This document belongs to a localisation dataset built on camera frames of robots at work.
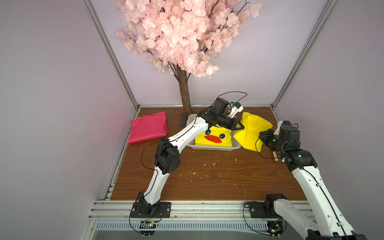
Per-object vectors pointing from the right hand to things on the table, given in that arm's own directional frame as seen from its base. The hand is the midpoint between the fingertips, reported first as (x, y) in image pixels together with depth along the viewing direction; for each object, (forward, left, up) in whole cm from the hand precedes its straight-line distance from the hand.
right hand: (261, 129), depth 73 cm
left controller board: (-39, +57, -28) cm, 74 cm away
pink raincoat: (+16, +69, -21) cm, 74 cm away
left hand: (+1, +7, -1) cm, 7 cm away
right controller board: (-38, -6, -28) cm, 48 cm away
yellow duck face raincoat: (+9, +21, -20) cm, 30 cm away
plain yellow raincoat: (0, +5, -7) cm, 8 cm away
